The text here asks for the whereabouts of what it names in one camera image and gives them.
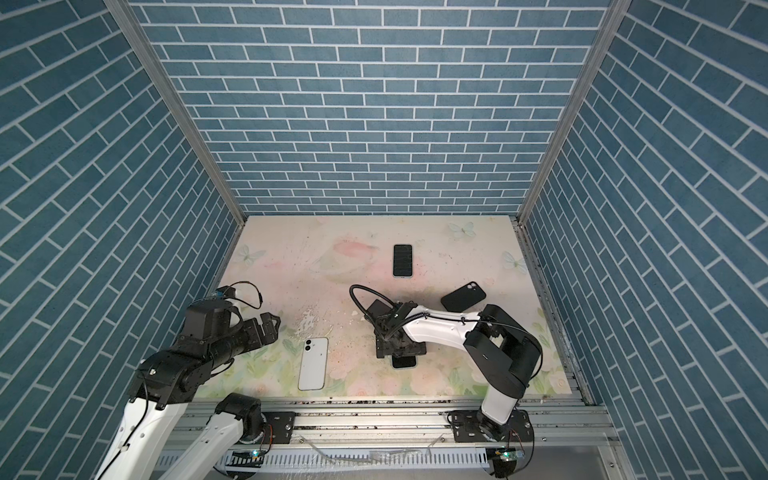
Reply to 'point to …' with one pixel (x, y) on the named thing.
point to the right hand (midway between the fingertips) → (391, 349)
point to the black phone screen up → (401, 361)
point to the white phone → (313, 364)
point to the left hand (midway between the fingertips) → (267, 323)
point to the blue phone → (402, 261)
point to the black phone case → (463, 298)
